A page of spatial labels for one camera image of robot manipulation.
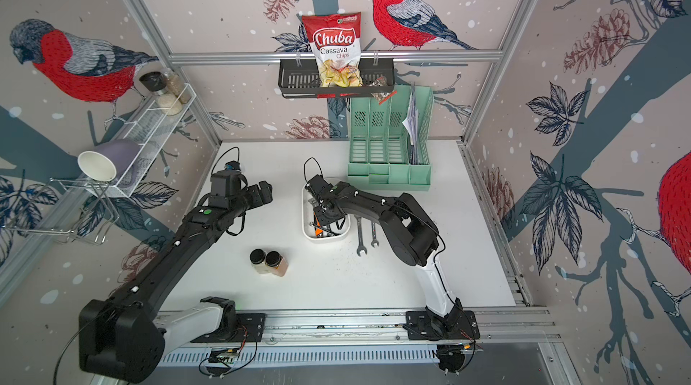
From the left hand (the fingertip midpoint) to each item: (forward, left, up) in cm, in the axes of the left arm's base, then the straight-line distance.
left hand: (264, 183), depth 84 cm
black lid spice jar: (-21, -1, -9) cm, 23 cm away
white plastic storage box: (-7, -13, -17) cm, 23 cm away
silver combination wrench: (-11, -36, -18) cm, 42 cm away
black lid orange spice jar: (-21, -6, -10) cm, 24 cm away
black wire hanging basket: (+36, -9, +15) cm, 40 cm away
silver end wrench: (-13, -31, -19) cm, 39 cm away
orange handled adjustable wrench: (-7, -16, -17) cm, 25 cm away
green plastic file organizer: (+37, -46, -18) cm, 62 cm away
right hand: (-2, -19, -17) cm, 25 cm away
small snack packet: (+27, -38, +14) cm, 49 cm away
